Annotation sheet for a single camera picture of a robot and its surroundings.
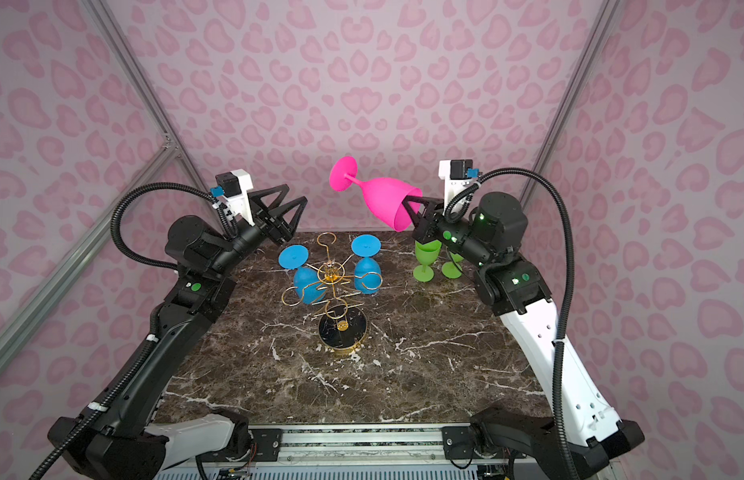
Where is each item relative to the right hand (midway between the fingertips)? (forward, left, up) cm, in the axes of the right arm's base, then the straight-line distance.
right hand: (402, 199), depth 55 cm
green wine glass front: (+22, -19, -51) cm, 59 cm away
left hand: (+2, +21, +1) cm, 21 cm away
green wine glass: (+18, -9, -37) cm, 42 cm away
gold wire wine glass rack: (-1, +17, -49) cm, 52 cm away
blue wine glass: (+1, +24, -29) cm, 38 cm away
